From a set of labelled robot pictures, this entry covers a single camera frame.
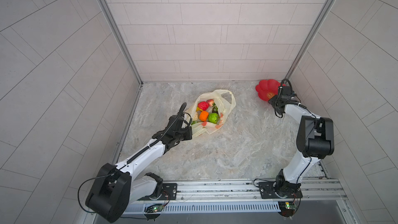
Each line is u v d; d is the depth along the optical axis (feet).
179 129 2.19
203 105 3.17
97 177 1.32
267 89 3.65
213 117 2.99
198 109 3.16
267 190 2.32
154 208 2.14
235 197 2.32
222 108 3.08
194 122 2.96
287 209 2.23
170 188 2.33
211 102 3.25
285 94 2.47
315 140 1.60
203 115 3.04
